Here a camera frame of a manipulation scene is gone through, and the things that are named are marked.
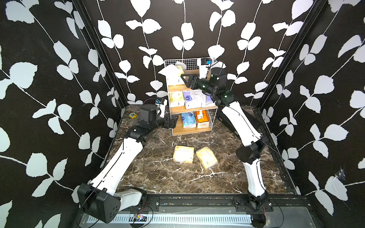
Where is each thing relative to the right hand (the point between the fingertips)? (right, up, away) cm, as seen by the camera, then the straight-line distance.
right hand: (183, 73), depth 70 cm
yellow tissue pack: (0, -45, +19) cm, 49 cm away
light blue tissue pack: (+4, -24, +34) cm, 42 cm away
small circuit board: (-23, -73, +1) cm, 76 cm away
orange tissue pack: (+15, -22, +32) cm, 42 cm away
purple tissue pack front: (+5, -11, +11) cm, 17 cm away
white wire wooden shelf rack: (+5, -18, +14) cm, 24 cm away
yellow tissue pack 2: (+14, -47, +18) cm, 53 cm away
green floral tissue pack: (-4, -11, +14) cm, 19 cm away
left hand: (-7, -19, +5) cm, 21 cm away
